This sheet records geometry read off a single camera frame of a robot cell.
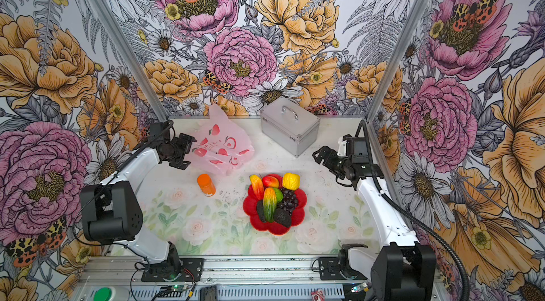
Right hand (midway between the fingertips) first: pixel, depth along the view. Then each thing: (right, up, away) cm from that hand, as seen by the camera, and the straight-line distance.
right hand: (320, 165), depth 81 cm
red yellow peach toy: (-19, -8, +8) cm, 22 cm away
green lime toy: (-15, -13, +7) cm, 21 cm away
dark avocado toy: (-14, -18, -4) cm, 23 cm away
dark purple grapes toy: (-11, -15, +6) cm, 20 cm away
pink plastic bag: (-42, +7, +21) cm, 48 cm away
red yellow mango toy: (-24, -10, +6) cm, 27 cm away
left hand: (-51, +4, +10) cm, 52 cm away
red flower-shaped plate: (-27, -17, +4) cm, 32 cm away
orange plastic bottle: (-45, -8, +5) cm, 46 cm away
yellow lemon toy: (-11, -7, +4) cm, 13 cm away
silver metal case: (-10, +16, +19) cm, 26 cm away
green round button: (-66, -35, -19) cm, 77 cm away
